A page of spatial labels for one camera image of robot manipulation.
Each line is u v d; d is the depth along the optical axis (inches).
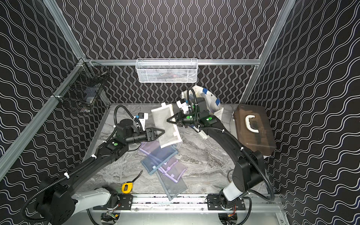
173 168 33.8
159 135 27.6
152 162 34.6
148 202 30.1
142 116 27.1
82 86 37.3
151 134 25.7
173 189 31.2
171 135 28.1
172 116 28.3
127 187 30.7
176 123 28.0
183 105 28.2
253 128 31.4
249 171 16.9
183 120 26.4
